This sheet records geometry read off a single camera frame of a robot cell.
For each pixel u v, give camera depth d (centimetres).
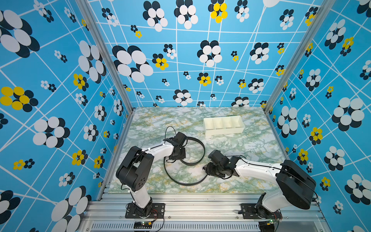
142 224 72
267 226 69
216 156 68
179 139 76
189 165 90
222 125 106
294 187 42
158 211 73
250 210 73
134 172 46
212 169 77
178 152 80
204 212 74
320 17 71
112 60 91
